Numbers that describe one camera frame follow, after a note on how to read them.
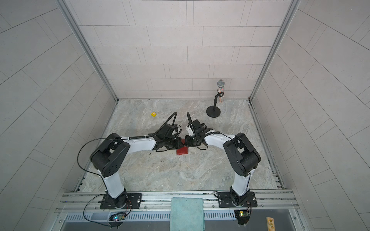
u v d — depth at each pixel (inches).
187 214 26.4
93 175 30.9
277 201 28.0
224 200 27.9
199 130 28.7
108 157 18.7
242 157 18.6
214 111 42.5
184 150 35.0
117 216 25.3
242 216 26.8
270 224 25.3
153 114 41.8
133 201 27.8
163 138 28.5
